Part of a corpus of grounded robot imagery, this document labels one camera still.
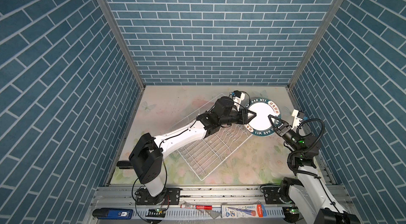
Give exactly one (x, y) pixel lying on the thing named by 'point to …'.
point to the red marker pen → (202, 207)
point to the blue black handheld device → (113, 213)
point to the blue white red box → (243, 211)
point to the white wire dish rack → (204, 155)
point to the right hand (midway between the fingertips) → (267, 117)
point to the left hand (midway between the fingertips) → (254, 115)
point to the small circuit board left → (159, 212)
